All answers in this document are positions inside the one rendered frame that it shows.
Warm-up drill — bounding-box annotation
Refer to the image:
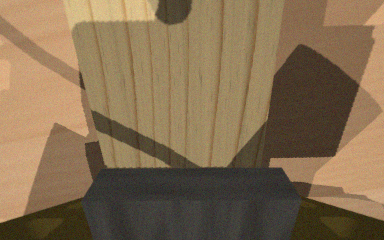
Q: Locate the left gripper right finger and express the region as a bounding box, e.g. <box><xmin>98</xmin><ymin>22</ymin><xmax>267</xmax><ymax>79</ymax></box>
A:
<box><xmin>290</xmin><ymin>196</ymin><xmax>384</xmax><ymax>240</ymax></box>

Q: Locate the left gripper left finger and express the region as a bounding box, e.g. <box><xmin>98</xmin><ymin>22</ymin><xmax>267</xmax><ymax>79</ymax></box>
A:
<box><xmin>0</xmin><ymin>197</ymin><xmax>93</xmax><ymax>240</ymax></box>

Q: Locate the light wooden plank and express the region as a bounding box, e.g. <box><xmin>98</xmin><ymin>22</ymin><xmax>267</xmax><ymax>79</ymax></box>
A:
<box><xmin>63</xmin><ymin>0</ymin><xmax>285</xmax><ymax>169</ymax></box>

